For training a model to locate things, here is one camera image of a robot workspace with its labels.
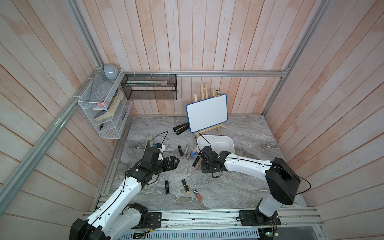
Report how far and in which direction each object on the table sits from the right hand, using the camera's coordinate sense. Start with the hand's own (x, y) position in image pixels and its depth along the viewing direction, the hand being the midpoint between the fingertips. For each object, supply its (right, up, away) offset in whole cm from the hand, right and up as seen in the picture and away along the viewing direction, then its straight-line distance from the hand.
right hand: (203, 167), depth 89 cm
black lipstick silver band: (-15, +9, +10) cm, 20 cm away
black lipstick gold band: (-4, +3, +4) cm, 7 cm away
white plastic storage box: (+11, +13, +13) cm, 22 cm away
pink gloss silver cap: (-4, -13, -9) cm, 16 cm away
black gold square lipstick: (-11, -9, -5) cm, 15 cm away
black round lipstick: (-22, -10, -5) cm, 24 cm away
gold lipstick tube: (-9, +7, +8) cm, 14 cm away
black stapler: (-16, +24, +22) cm, 36 cm away
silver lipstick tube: (-11, +10, +11) cm, 18 cm away
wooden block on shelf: (-55, +31, -10) cm, 64 cm away
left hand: (-18, +4, -8) cm, 20 cm away
